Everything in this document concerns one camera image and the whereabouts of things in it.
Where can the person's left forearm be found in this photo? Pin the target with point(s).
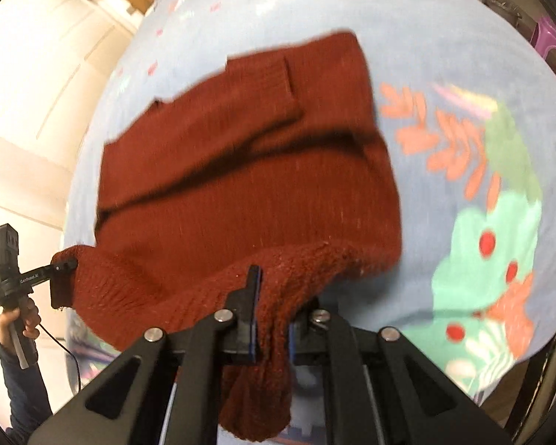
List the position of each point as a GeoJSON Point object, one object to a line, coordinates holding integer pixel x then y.
{"type": "Point", "coordinates": [23, 384]}

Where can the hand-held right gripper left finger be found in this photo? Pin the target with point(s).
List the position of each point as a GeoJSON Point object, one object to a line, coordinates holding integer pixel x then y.
{"type": "Point", "coordinates": [245, 315]}

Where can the person's left hand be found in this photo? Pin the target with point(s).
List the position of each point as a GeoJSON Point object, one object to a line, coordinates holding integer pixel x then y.
{"type": "Point", "coordinates": [30, 320]}

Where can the white wardrobe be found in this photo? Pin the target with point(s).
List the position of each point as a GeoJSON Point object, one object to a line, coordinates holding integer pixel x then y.
{"type": "Point", "coordinates": [37, 55]}

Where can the dark red knit sweater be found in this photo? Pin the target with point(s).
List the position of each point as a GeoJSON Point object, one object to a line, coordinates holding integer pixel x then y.
{"type": "Point", "coordinates": [241, 185]}

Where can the blue printed bed blanket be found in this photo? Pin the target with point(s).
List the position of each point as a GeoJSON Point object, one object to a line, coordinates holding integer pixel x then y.
{"type": "Point", "coordinates": [445, 55]}

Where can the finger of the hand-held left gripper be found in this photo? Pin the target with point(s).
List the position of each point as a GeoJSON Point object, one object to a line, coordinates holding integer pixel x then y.
{"type": "Point", "coordinates": [60, 289]}
{"type": "Point", "coordinates": [46, 271]}

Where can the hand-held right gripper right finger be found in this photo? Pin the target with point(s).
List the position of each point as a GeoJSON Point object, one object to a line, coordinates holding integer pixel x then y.
{"type": "Point", "coordinates": [333, 338]}

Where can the purple plastic stool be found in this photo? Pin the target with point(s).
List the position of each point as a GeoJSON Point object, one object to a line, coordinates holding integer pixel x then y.
{"type": "Point", "coordinates": [553, 37]}

